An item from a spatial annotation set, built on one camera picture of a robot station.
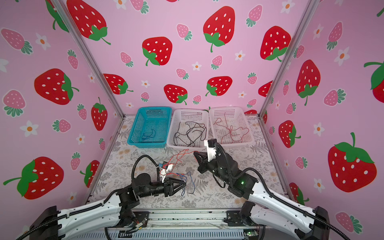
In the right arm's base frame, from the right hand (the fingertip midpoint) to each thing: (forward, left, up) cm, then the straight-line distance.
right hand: (192, 153), depth 67 cm
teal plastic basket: (+36, +39, -27) cm, 60 cm away
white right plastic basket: (+41, -21, -26) cm, 53 cm away
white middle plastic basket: (+35, +9, -25) cm, 44 cm away
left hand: (-11, +3, -10) cm, 16 cm away
